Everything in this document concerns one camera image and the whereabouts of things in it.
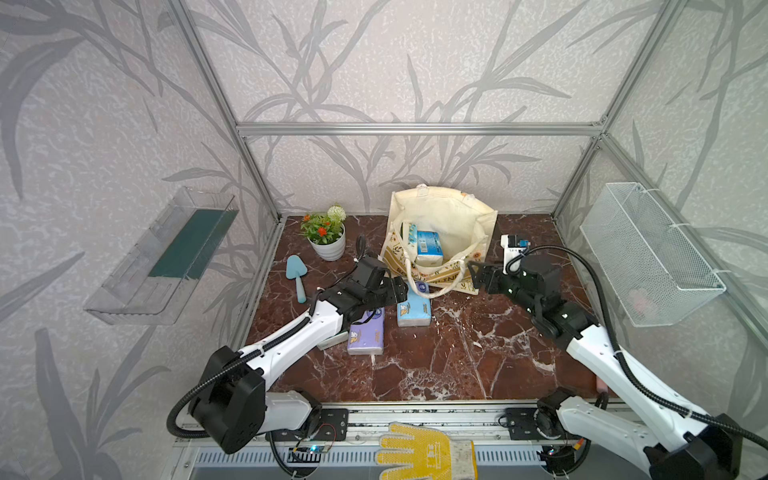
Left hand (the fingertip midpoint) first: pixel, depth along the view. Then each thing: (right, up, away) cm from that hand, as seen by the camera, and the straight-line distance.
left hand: (399, 290), depth 83 cm
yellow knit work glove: (+8, -37, -13) cm, 40 cm away
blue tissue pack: (+9, +11, +11) cm, 18 cm away
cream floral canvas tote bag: (+20, +19, +7) cm, 28 cm away
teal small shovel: (-37, +4, +22) cm, 44 cm away
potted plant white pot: (-24, +16, +14) cm, 32 cm away
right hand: (+21, +9, -7) cm, 24 cm away
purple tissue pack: (-9, -13, +2) cm, 16 cm away
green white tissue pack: (+4, +14, +9) cm, 17 cm away
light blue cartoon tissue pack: (+5, -7, +5) cm, 10 cm away
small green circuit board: (-23, -38, -10) cm, 46 cm away
